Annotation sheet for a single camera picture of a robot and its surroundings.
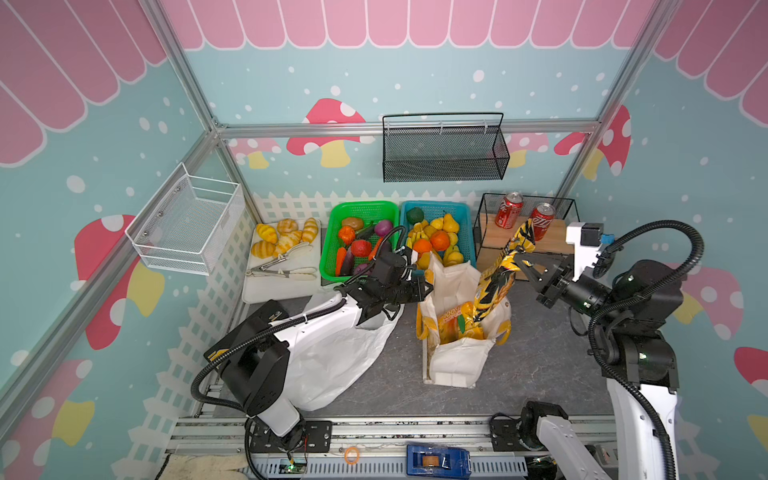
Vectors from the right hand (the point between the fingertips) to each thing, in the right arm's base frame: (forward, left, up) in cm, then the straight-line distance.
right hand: (516, 259), depth 56 cm
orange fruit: (+36, +7, -35) cm, 51 cm away
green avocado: (+49, +15, -34) cm, 61 cm away
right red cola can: (+29, -20, -16) cm, 39 cm away
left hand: (+8, +12, -25) cm, 29 cm away
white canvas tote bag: (-8, +7, -32) cm, 34 cm away
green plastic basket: (+42, +39, -37) cm, 68 cm away
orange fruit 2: (+33, +13, -34) cm, 50 cm away
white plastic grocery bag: (-7, +42, -40) cm, 59 cm away
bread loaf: (+45, +72, -40) cm, 94 cm away
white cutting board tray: (+21, +67, -42) cm, 82 cm away
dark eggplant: (+29, +39, -38) cm, 62 cm away
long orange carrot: (+33, +42, -39) cm, 66 cm away
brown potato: (+49, +39, -38) cm, 73 cm away
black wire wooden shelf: (+27, -8, -25) cm, 38 cm away
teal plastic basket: (+52, -3, -35) cm, 63 cm away
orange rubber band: (-27, +34, -43) cm, 61 cm away
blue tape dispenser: (-28, +13, -37) cm, 49 cm away
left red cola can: (+34, -12, -19) cm, 41 cm away
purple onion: (+45, +27, -37) cm, 64 cm away
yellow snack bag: (+4, +5, -34) cm, 34 cm away
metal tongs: (+25, +55, -39) cm, 72 cm away
